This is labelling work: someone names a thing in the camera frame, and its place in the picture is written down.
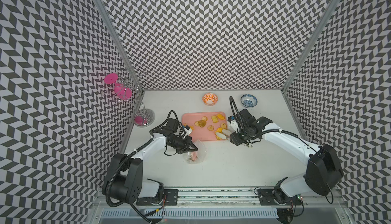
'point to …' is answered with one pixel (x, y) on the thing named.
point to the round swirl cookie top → (204, 118)
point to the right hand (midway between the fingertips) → (236, 140)
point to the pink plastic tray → (205, 124)
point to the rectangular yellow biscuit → (214, 119)
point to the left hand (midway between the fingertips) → (196, 150)
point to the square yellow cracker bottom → (218, 138)
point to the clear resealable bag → (196, 157)
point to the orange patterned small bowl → (210, 99)
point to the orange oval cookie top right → (220, 116)
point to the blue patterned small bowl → (248, 101)
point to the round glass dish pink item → (144, 118)
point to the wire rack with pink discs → (125, 87)
